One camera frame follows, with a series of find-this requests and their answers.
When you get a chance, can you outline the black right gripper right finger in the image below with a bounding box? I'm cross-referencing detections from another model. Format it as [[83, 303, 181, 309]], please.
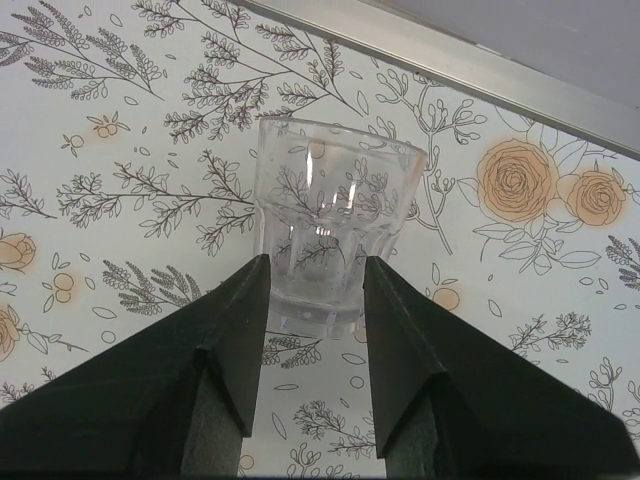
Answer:
[[364, 257, 639, 475]]

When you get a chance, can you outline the clear back tumbler glass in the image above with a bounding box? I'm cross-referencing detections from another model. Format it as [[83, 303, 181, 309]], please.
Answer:
[[254, 116, 428, 339]]

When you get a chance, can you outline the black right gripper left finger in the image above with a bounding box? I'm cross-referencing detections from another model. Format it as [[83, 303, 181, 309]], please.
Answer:
[[1, 254, 270, 475]]

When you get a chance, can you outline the aluminium table frame rail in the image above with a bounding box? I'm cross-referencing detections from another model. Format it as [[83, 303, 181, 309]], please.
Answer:
[[241, 1, 639, 159]]

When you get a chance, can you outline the floral patterned table mat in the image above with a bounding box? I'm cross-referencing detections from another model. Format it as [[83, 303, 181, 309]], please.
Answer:
[[1, 1, 639, 479]]

